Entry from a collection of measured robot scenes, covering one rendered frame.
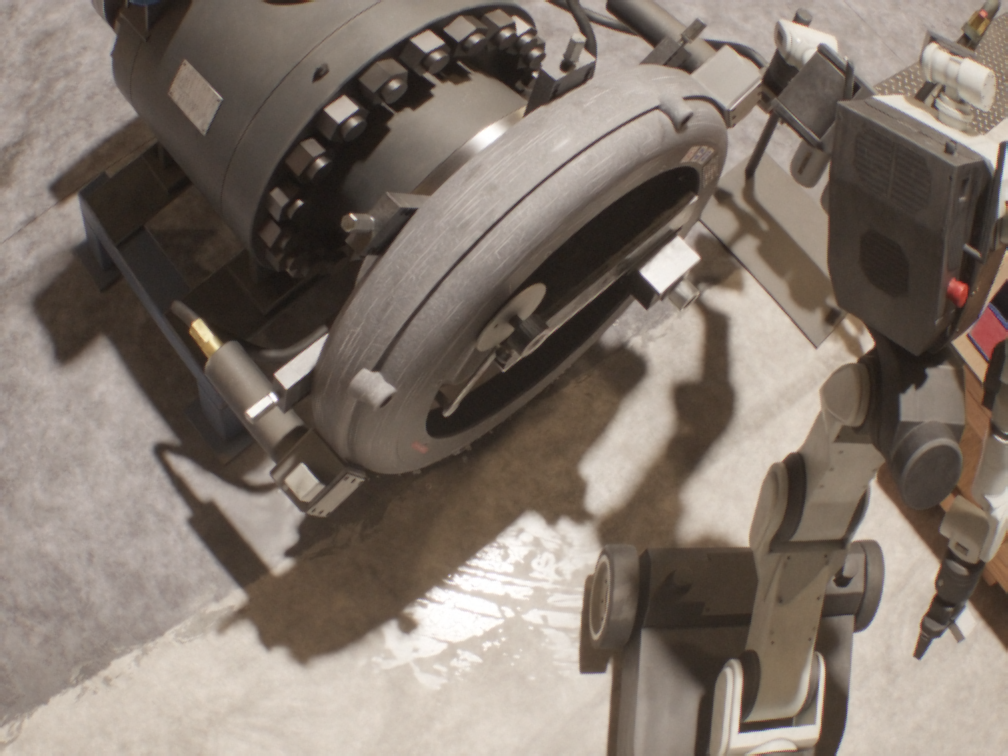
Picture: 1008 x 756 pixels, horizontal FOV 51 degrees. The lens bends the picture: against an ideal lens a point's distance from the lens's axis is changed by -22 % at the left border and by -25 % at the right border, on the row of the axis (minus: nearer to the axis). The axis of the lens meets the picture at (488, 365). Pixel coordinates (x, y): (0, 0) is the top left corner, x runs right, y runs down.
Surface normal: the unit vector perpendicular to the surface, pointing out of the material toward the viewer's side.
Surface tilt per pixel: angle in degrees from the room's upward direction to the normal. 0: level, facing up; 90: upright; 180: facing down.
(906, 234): 81
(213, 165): 76
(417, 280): 44
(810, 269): 0
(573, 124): 3
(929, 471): 54
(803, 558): 23
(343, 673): 0
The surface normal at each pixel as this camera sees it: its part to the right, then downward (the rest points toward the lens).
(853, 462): 0.00, 0.78
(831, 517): 0.04, 0.61
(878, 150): -0.73, 0.25
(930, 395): 0.12, -0.27
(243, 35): -0.33, 0.01
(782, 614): 0.11, -0.02
